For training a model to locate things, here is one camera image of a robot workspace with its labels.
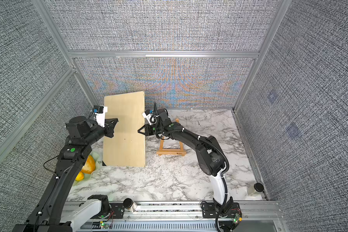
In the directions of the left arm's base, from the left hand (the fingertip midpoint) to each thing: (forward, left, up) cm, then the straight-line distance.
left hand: (118, 117), depth 70 cm
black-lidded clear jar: (-30, -67, -24) cm, 77 cm away
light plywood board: (-4, +1, -23) cm, 23 cm away
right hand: (+3, -7, -14) cm, 16 cm away
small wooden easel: (-3, -25, -32) cm, 41 cm away
